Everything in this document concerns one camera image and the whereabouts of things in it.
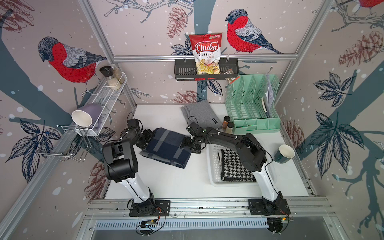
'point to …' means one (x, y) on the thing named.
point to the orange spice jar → (226, 119)
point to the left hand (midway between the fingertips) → (153, 134)
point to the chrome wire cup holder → (70, 141)
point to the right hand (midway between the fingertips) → (183, 149)
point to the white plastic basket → (214, 172)
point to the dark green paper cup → (284, 153)
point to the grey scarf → (201, 112)
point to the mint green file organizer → (252, 101)
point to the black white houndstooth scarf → (232, 168)
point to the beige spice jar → (229, 129)
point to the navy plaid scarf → (165, 146)
